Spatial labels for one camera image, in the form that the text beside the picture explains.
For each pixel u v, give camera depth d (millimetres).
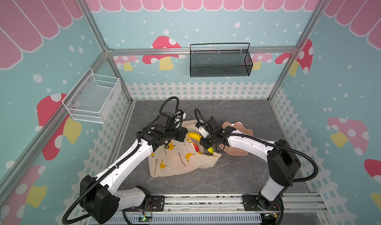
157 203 742
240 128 988
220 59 938
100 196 380
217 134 656
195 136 848
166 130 602
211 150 811
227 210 742
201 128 782
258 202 659
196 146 914
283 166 459
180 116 660
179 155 775
